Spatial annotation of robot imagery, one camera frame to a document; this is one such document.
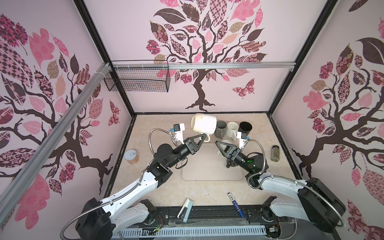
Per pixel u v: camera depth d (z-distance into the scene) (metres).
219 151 0.67
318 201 0.42
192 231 0.70
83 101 0.66
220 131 0.98
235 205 0.76
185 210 0.74
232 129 1.03
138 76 0.95
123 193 0.45
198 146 0.61
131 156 0.90
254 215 0.74
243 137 0.67
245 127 1.00
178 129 0.61
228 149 0.64
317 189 0.44
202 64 0.93
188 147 0.58
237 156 0.63
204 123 0.61
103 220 0.39
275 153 0.94
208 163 0.91
